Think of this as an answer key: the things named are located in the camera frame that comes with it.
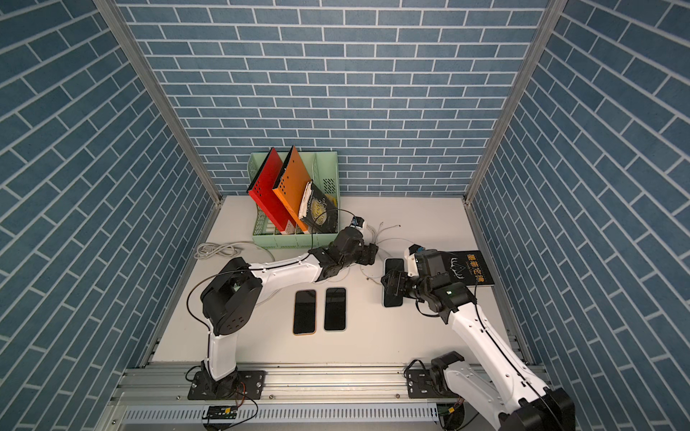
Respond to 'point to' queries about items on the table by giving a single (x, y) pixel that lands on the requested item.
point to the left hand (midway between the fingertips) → (377, 249)
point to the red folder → (261, 190)
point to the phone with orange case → (305, 312)
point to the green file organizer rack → (322, 169)
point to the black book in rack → (318, 210)
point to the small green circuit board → (222, 412)
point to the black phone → (335, 309)
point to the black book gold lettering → (467, 267)
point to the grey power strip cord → (208, 250)
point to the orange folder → (293, 186)
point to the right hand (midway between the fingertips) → (394, 280)
